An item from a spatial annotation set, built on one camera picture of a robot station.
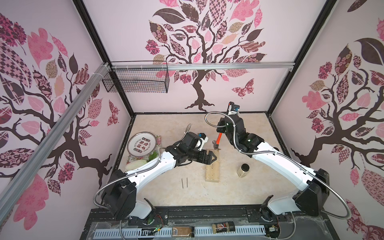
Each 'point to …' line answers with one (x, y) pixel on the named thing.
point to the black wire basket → (151, 76)
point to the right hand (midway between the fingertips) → (222, 117)
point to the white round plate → (141, 144)
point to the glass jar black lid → (243, 170)
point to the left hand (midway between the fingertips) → (209, 160)
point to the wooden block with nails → (212, 174)
